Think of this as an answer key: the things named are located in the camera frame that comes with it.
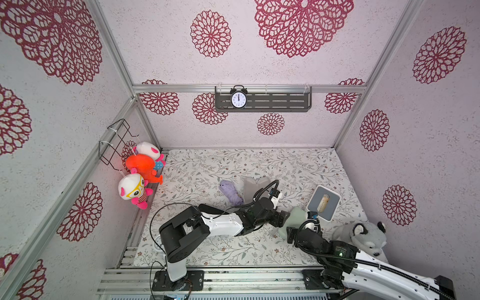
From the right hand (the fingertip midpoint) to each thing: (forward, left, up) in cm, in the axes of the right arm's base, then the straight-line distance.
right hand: (292, 231), depth 80 cm
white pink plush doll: (+35, +70, +14) cm, 79 cm away
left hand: (+8, +4, +2) cm, 9 cm away
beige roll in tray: (+17, -19, -6) cm, 26 cm away
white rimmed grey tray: (+15, -22, -4) cm, 27 cm away
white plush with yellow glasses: (+13, +70, +14) cm, 72 cm away
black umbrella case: (+11, +40, -2) cm, 42 cm away
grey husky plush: (-6, -24, +12) cm, 27 cm away
